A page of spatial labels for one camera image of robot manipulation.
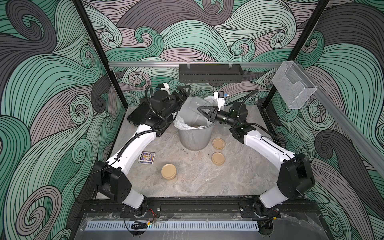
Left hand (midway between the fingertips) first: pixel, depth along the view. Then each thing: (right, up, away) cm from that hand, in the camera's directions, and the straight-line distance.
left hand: (188, 88), depth 70 cm
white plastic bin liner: (-4, -18, +5) cm, 19 cm away
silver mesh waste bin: (+5, -26, +15) cm, 31 cm away
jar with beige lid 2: (+1, -11, +7) cm, 13 cm away
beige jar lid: (+21, -31, +29) cm, 47 cm away
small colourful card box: (-26, -38, +20) cm, 50 cm away
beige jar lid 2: (+18, -39, +20) cm, 48 cm away
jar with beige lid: (-10, -43, +6) cm, 44 cm away
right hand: (+4, -10, +1) cm, 11 cm away
